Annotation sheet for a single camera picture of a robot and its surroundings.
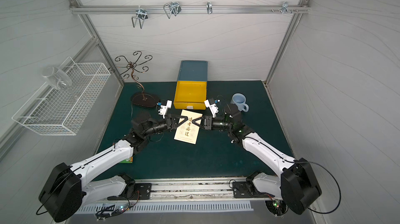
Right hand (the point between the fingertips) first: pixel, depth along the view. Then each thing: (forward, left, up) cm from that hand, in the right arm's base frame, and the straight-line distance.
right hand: (192, 122), depth 71 cm
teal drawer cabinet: (+40, +4, -3) cm, 40 cm away
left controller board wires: (-34, +38, -24) cm, 57 cm away
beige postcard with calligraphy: (-4, +1, -1) cm, 5 cm away
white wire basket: (+3, +58, +8) cm, 59 cm away
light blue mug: (+29, -27, -18) cm, 43 cm away
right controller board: (-28, -41, -28) cm, 57 cm away
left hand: (-1, +2, +2) cm, 3 cm away
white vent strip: (-31, +13, -24) cm, 42 cm away
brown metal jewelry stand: (+29, +41, -21) cm, 55 cm away
